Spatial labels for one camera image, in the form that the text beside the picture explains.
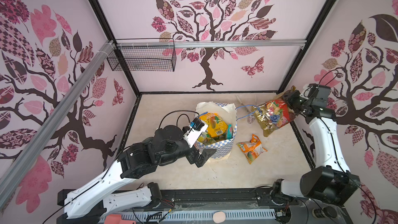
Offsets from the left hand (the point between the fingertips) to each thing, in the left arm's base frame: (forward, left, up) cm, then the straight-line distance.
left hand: (206, 144), depth 57 cm
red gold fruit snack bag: (+20, -35, -8) cm, 41 cm away
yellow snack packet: (+22, -7, -24) cm, 34 cm away
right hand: (+28, -40, -1) cm, 49 cm away
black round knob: (-19, -50, -22) cm, 58 cm away
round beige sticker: (-20, -6, -32) cm, 39 cm away
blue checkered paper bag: (+29, -14, -19) cm, 37 cm away
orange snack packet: (+10, -27, -28) cm, 40 cm away
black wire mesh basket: (+60, +37, 0) cm, 71 cm away
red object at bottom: (-21, +40, -32) cm, 56 cm away
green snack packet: (+15, 0, -24) cm, 28 cm away
